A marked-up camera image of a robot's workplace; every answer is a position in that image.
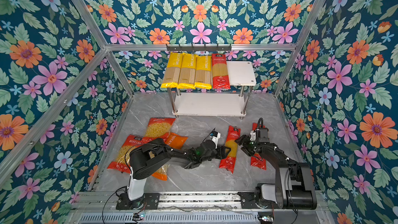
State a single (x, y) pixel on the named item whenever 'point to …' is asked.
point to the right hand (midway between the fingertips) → (237, 142)
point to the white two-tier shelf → (241, 74)
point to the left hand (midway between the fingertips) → (231, 147)
